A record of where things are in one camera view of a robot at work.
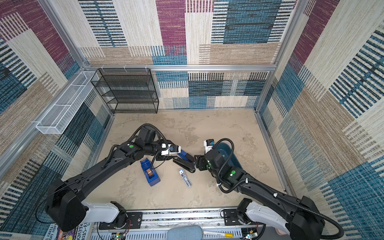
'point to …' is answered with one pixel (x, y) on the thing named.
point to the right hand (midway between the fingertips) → (199, 158)
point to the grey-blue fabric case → (185, 233)
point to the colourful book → (80, 232)
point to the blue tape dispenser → (149, 172)
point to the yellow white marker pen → (225, 235)
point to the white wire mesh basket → (55, 120)
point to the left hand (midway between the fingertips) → (175, 146)
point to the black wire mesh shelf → (127, 90)
